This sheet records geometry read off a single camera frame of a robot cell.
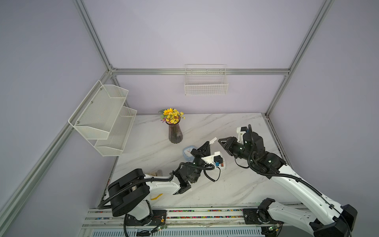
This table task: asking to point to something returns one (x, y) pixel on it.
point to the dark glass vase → (175, 135)
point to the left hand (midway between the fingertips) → (205, 141)
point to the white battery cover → (212, 140)
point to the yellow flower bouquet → (170, 115)
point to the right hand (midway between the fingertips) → (219, 143)
